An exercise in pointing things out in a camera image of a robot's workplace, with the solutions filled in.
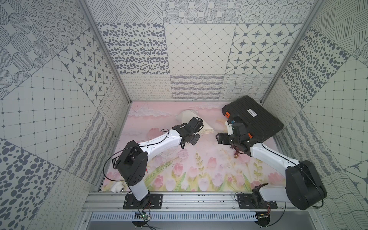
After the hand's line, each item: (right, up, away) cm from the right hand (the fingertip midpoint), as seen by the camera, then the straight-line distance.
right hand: (222, 137), depth 89 cm
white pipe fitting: (-60, -25, -14) cm, 66 cm away
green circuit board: (-43, -37, -19) cm, 60 cm away
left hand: (-19, +4, -2) cm, 20 cm away
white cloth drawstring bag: (-24, +13, +14) cm, 31 cm away
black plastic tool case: (+29, +8, +8) cm, 31 cm away
